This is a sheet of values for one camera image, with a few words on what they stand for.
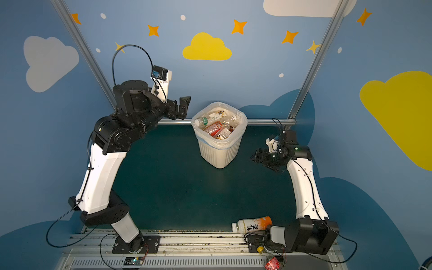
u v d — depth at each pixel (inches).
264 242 29.4
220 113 35.9
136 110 15.0
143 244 28.1
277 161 24.7
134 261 28.1
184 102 19.3
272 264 26.1
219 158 36.0
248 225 29.5
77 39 30.2
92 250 28.6
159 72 16.7
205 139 31.8
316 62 34.1
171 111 19.1
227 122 35.7
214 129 33.8
